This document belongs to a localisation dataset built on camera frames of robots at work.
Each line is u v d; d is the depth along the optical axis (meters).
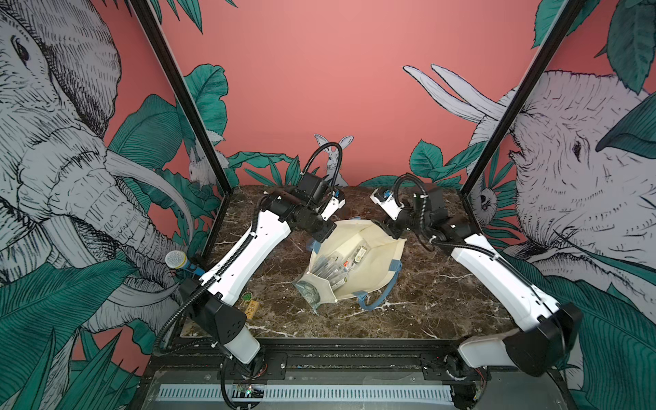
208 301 0.41
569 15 0.70
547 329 0.39
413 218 0.61
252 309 0.84
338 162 0.65
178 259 0.70
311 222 0.53
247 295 0.88
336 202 0.67
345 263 0.93
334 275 0.88
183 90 0.87
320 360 0.76
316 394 0.70
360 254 0.94
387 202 0.62
